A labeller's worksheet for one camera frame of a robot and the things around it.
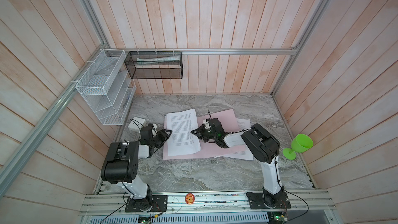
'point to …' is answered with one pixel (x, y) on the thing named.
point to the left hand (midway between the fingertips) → (171, 135)
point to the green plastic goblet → (300, 143)
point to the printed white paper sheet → (182, 140)
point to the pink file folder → (209, 149)
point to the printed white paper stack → (235, 139)
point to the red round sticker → (189, 198)
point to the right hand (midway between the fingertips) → (189, 131)
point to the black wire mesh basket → (155, 65)
